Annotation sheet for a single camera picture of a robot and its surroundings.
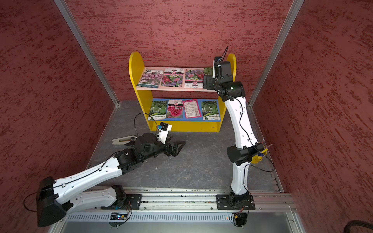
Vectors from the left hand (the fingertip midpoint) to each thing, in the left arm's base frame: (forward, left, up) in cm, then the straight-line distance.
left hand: (178, 142), depth 71 cm
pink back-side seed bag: (+31, -7, -9) cm, 33 cm away
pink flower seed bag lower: (+31, +5, -9) cm, 32 cm away
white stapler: (+12, +40, -21) cm, 47 cm away
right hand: (+27, -18, +17) cm, 37 cm away
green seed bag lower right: (+30, -19, -9) cm, 37 cm away
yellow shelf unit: (+56, +7, -20) cm, 59 cm away
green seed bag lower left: (+29, +16, -9) cm, 35 cm away
